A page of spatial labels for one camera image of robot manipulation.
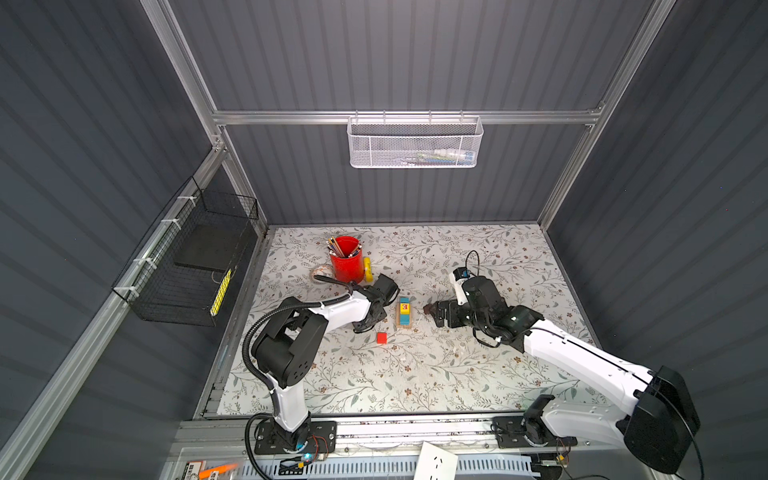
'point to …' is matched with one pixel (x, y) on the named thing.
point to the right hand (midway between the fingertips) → (446, 308)
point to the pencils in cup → (335, 250)
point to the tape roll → (322, 282)
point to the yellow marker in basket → (221, 293)
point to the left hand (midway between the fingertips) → (372, 316)
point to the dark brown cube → (427, 309)
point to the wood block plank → (398, 325)
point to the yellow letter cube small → (405, 308)
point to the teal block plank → (405, 319)
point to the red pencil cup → (348, 268)
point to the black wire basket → (180, 275)
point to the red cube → (381, 337)
